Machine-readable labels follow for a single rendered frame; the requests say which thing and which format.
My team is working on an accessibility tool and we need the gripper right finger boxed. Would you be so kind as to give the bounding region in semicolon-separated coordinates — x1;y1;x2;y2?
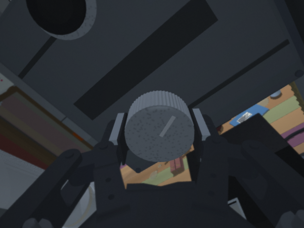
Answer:
191;108;304;228

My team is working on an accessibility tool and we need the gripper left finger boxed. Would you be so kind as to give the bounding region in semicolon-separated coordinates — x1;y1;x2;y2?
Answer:
0;113;127;228

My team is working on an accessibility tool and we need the grey ribbed round knob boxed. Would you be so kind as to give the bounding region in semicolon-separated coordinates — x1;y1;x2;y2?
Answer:
124;90;196;165

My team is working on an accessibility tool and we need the small red brown box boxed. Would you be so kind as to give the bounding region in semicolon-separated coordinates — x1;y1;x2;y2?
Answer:
169;157;185;173

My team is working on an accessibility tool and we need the white round tub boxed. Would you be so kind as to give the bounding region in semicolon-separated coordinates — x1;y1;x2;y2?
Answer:
60;185;98;228

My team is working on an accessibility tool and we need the blue card with label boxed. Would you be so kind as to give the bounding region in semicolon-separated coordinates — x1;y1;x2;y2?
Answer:
229;104;270;127

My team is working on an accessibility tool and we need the brown striped board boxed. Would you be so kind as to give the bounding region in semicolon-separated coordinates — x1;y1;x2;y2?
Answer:
0;85;95;171

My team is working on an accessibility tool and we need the striped colourful mat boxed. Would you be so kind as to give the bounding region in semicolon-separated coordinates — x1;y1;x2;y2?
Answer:
120;84;304;187

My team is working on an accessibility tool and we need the dark grey camera head body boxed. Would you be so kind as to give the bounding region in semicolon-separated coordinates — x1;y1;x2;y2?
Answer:
0;0;304;130

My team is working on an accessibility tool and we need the black lens with grey ring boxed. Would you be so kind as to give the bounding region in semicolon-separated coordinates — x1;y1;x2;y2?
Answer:
25;0;97;41

